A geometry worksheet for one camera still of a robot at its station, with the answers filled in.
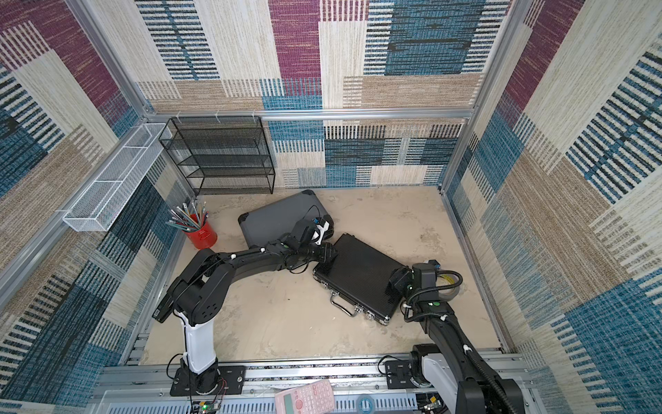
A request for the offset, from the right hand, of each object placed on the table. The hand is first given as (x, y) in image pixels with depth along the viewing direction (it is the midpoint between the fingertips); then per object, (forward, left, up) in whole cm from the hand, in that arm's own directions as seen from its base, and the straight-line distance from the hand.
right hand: (398, 280), depth 88 cm
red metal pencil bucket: (+16, +69, +4) cm, 71 cm away
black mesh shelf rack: (+50, +68, +15) cm, 86 cm away
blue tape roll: (-34, +13, -4) cm, 36 cm away
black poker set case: (+4, +12, -3) cm, 13 cm away
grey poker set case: (+22, +46, +5) cm, 51 cm away
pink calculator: (-32, +27, -3) cm, 42 cm away
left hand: (+9, +20, +2) cm, 22 cm away
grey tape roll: (-11, -8, +20) cm, 24 cm away
